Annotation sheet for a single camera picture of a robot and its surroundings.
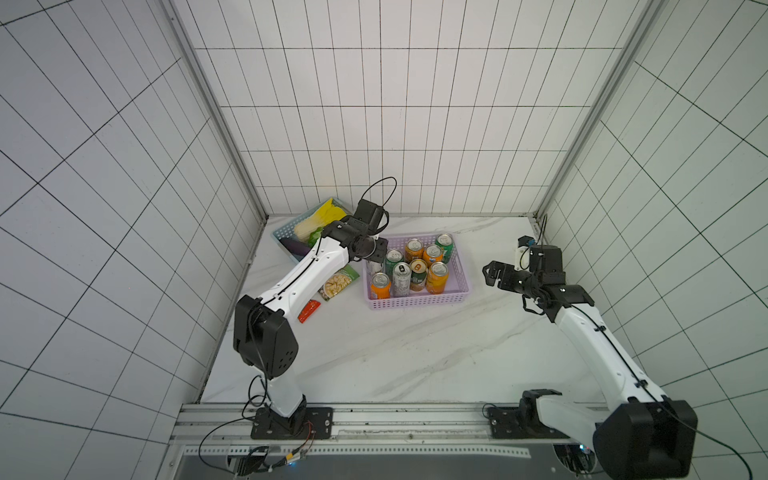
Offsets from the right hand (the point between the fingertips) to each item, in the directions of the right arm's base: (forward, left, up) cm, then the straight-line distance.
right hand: (486, 268), depth 83 cm
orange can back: (+10, +20, -6) cm, 24 cm away
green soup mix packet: (+3, +46, -16) cm, 49 cm away
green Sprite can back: (+14, +10, -6) cm, 18 cm away
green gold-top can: (+2, +19, -7) cm, 20 cm away
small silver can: (+1, +33, -3) cm, 33 cm away
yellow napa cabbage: (+27, +55, -9) cm, 62 cm away
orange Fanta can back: (+9, +14, -7) cm, 18 cm away
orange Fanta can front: (-4, +30, -7) cm, 31 cm away
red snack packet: (-8, +53, -15) cm, 56 cm away
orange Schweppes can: (+1, +13, -9) cm, 16 cm away
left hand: (+2, +33, +2) cm, 33 cm away
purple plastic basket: (+4, +5, -16) cm, 17 cm away
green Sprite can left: (+7, +27, -6) cm, 29 cm away
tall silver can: (-2, +24, -4) cm, 25 cm away
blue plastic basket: (+21, +67, -10) cm, 71 cm away
